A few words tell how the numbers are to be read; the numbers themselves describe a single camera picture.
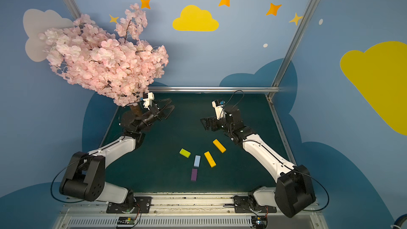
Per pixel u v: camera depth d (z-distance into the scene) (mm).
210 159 886
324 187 401
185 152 906
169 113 781
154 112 675
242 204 747
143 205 737
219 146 945
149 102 730
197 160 883
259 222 730
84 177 435
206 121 713
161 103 685
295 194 408
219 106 707
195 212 736
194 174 834
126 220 718
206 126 718
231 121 616
